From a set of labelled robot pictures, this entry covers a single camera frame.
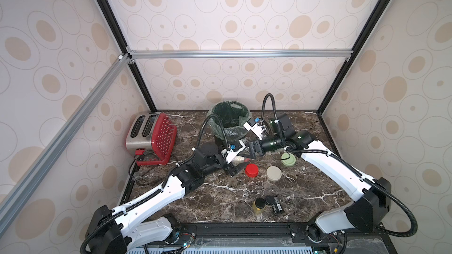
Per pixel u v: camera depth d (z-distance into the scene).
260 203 0.73
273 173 0.90
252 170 0.92
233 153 0.59
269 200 0.74
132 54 0.90
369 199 0.40
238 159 0.71
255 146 0.62
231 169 0.63
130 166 0.92
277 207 0.80
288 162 0.94
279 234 0.74
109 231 0.38
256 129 0.66
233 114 0.97
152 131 0.87
